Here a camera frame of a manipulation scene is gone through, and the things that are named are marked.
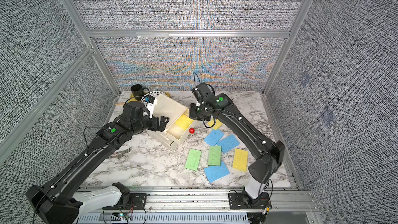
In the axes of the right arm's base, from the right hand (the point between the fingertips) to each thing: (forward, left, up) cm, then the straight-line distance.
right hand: (191, 111), depth 74 cm
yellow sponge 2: (-15, -27, -26) cm, 40 cm away
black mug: (+32, +39, -20) cm, 55 cm away
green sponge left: (-14, -1, -25) cm, 29 cm away
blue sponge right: (-5, -22, -26) cm, 34 cm away
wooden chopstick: (+29, +55, -30) cm, 69 cm away
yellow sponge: (+1, +4, -11) cm, 12 cm away
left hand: (-2, +13, 0) cm, 13 cm away
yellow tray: (+31, +47, -28) cm, 63 cm away
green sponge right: (-13, -12, -25) cm, 30 cm away
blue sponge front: (-22, -11, -26) cm, 36 cm away
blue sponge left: (-1, -13, -26) cm, 29 cm away
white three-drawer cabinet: (-10, +9, -6) cm, 15 cm away
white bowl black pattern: (+35, +29, -26) cm, 53 cm away
